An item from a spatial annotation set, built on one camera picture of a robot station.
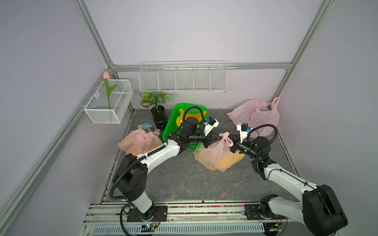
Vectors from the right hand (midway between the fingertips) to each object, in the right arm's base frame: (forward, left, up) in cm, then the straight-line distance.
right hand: (221, 135), depth 76 cm
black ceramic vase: (+25, +39, -10) cm, 47 cm away
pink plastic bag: (+1, +46, -8) cm, 46 cm away
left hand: (-2, 0, -1) cm, 2 cm away
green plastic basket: (-6, +14, 0) cm, 15 cm away
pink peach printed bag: (-9, +2, -6) cm, 11 cm away
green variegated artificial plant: (+25, +39, +3) cm, 46 cm away
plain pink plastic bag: (+27, -38, -18) cm, 50 cm away
